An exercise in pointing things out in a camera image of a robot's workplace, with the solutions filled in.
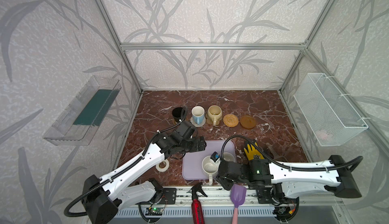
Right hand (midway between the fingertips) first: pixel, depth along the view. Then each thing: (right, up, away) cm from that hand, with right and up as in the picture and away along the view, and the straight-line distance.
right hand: (217, 172), depth 70 cm
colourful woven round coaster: (-11, +18, +27) cm, 34 cm away
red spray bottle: (-9, -15, -3) cm, 18 cm away
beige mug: (+1, +25, +32) cm, 40 cm away
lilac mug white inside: (+7, +3, +10) cm, 12 cm away
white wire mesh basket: (+47, +26, -9) cm, 54 cm away
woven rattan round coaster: (+12, +20, +32) cm, 39 cm away
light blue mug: (-10, +25, +28) cm, 39 cm away
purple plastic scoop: (+11, -13, +4) cm, 17 cm away
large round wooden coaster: (+24, +20, +31) cm, 44 cm away
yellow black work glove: (+22, +3, +18) cm, 29 cm away
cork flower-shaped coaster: (-2, +20, +30) cm, 36 cm away
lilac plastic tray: (-13, 0, +14) cm, 19 cm away
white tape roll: (-27, -3, +12) cm, 30 cm away
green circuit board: (-30, -19, +1) cm, 35 cm away
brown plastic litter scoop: (+35, +2, +15) cm, 38 cm away
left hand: (-7, +13, +4) cm, 15 cm away
